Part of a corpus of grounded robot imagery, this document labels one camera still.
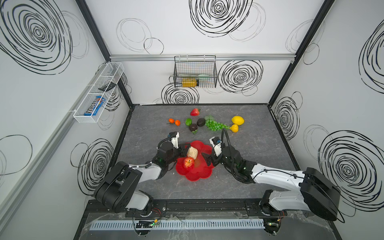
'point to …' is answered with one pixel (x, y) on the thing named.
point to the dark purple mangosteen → (193, 127)
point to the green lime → (188, 121)
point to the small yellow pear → (234, 128)
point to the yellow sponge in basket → (189, 82)
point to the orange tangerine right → (177, 122)
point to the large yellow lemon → (238, 120)
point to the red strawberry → (195, 112)
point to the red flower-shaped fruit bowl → (201, 169)
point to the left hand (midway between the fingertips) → (191, 144)
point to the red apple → (188, 163)
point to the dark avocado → (201, 122)
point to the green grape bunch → (215, 126)
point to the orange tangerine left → (171, 120)
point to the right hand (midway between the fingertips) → (207, 148)
